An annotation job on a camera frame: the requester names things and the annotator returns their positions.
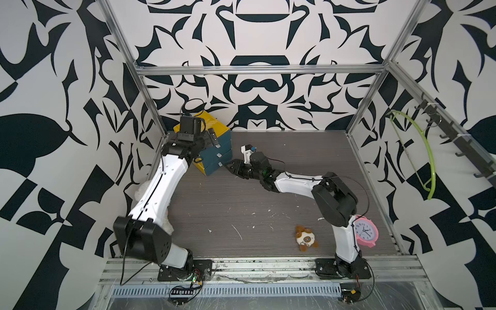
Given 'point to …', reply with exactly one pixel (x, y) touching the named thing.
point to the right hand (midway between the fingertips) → (225, 164)
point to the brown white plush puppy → (305, 237)
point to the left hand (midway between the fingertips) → (202, 135)
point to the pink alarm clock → (367, 231)
